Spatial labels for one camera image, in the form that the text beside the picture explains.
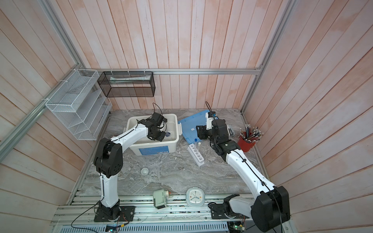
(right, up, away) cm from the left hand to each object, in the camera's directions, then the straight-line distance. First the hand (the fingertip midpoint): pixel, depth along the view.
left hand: (160, 138), depth 96 cm
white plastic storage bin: (-4, -4, -11) cm, 13 cm away
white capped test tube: (+25, -2, -13) cm, 28 cm away
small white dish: (-8, -19, -10) cm, 23 cm away
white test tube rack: (+25, -12, -6) cm, 28 cm away
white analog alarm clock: (+22, -30, -19) cm, 42 cm away
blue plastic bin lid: (+20, +5, +14) cm, 25 cm away
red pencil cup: (+54, 0, -11) cm, 55 cm away
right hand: (+25, +8, -15) cm, 30 cm away
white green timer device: (+3, -29, -21) cm, 36 cm away
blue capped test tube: (+23, -1, -12) cm, 26 cm away
